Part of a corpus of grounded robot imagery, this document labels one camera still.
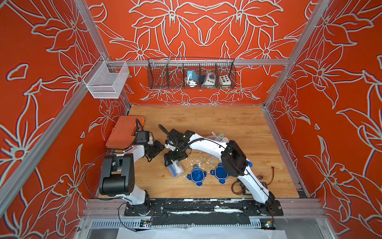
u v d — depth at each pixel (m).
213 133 1.01
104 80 0.92
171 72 1.00
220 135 1.01
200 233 0.67
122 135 0.95
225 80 0.95
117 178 0.45
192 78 0.85
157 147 0.84
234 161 0.57
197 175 0.83
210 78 0.91
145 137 0.76
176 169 0.81
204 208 0.74
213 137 0.97
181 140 0.68
